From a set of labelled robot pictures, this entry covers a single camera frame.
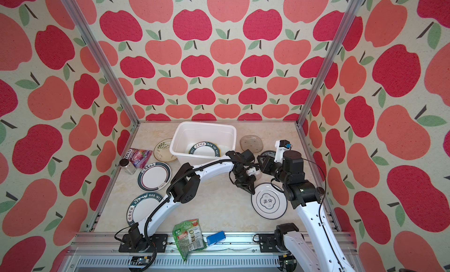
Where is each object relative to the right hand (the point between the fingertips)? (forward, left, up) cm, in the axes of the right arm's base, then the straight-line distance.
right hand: (262, 161), depth 73 cm
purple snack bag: (+8, +67, -20) cm, 70 cm away
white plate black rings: (-8, -6, -24) cm, 26 cm away
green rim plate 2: (-17, +56, -22) cm, 62 cm away
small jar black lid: (0, +67, -15) cm, 69 cm away
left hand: (-8, 0, -22) cm, 23 cm away
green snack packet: (-28, +29, -22) cm, 46 cm away
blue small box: (-27, +17, -22) cm, 39 cm away
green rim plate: (+20, +31, -21) cm, 42 cm away
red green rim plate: (-1, +55, -22) cm, 59 cm away
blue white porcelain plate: (+21, -9, -23) cm, 32 cm away
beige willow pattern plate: (+16, +57, -22) cm, 63 cm away
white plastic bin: (+24, +40, -21) cm, 51 cm away
